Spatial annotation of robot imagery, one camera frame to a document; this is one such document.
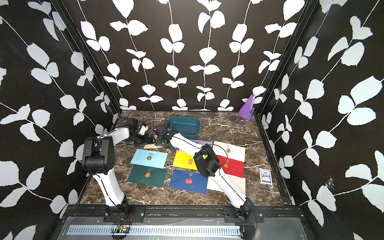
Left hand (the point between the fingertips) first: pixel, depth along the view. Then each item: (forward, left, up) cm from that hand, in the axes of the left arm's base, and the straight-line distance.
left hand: (151, 140), depth 100 cm
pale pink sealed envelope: (-30, -55, -4) cm, 63 cm away
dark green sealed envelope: (-23, 0, -3) cm, 23 cm away
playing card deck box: (-28, -70, -1) cm, 76 cm away
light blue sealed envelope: (-12, 0, -3) cm, 13 cm away
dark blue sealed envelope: (-28, -26, -3) cm, 38 cm away
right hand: (-3, -6, 0) cm, 7 cm away
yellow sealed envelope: (-15, -22, -2) cm, 27 cm away
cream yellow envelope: (-8, -3, +4) cm, 9 cm away
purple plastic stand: (+22, -71, +3) cm, 75 cm away
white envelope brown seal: (-10, -53, -3) cm, 54 cm away
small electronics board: (-49, +8, -2) cm, 50 cm away
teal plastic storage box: (+12, -26, -2) cm, 29 cm away
